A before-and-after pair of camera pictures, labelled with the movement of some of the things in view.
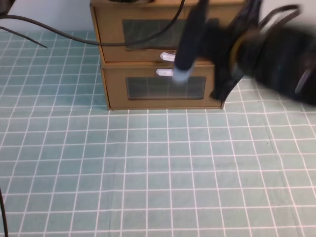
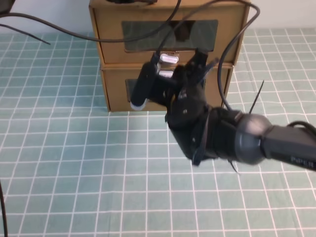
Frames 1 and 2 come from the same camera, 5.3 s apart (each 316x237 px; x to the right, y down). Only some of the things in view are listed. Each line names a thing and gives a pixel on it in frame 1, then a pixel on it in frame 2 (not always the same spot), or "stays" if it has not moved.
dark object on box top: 131,1 stays
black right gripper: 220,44 to 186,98
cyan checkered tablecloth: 70,167 stays
